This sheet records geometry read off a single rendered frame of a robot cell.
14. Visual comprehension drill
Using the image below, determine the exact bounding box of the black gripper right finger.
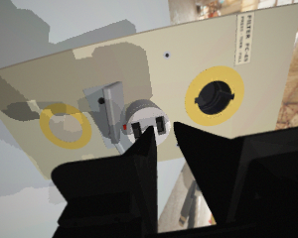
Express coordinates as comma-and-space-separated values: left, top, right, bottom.
173, 122, 298, 224

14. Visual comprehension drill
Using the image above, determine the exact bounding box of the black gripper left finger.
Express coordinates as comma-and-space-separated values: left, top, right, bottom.
51, 125, 158, 234

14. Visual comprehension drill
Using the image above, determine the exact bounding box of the white round cartridge with two slots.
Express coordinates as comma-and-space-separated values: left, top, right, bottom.
123, 99, 171, 146

